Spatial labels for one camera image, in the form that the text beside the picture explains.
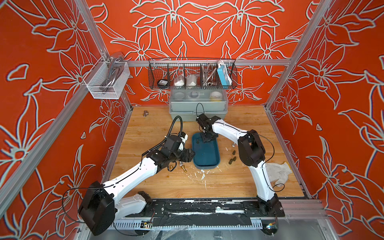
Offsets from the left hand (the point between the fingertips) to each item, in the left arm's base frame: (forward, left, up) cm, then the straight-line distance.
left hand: (191, 151), depth 80 cm
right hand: (+16, -8, -11) cm, 20 cm away
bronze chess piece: (-5, +4, -12) cm, 13 cm away
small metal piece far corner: (+37, +38, -11) cm, 54 cm away
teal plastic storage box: (+6, -10, -12) cm, 17 cm away
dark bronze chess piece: (+1, -24, -11) cm, 26 cm away
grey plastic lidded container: (+32, +4, +6) cm, 32 cm away
